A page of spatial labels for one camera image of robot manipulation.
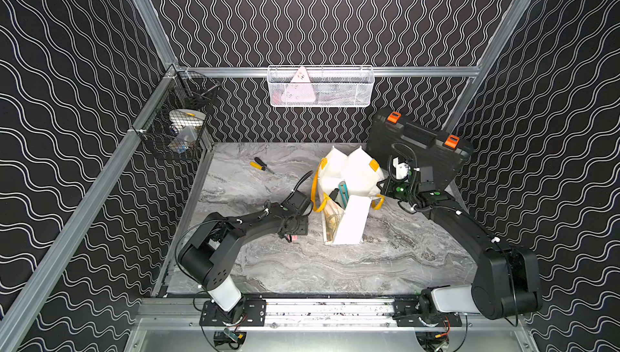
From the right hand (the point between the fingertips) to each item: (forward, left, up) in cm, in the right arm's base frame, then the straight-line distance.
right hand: (378, 182), depth 87 cm
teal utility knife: (+6, +11, -15) cm, 19 cm away
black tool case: (+6, -23, +9) cm, 25 cm away
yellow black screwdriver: (+21, +49, -15) cm, 55 cm away
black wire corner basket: (+11, +71, +19) cm, 75 cm away
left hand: (-10, +29, -13) cm, 34 cm away
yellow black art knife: (+4, +15, -14) cm, 21 cm away
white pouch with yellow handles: (+4, +6, 0) cm, 7 cm away
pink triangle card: (+27, +29, +20) cm, 45 cm away
